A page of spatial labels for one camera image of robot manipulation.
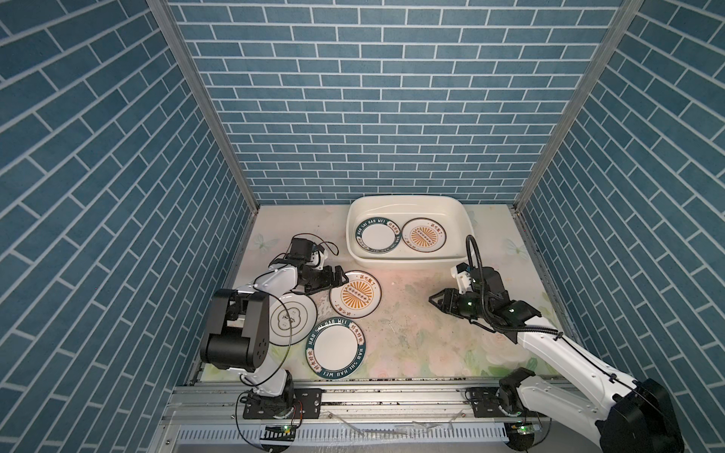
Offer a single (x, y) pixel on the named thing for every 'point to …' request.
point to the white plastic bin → (450, 210)
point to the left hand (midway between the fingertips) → (342, 282)
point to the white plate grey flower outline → (293, 319)
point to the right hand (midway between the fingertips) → (435, 301)
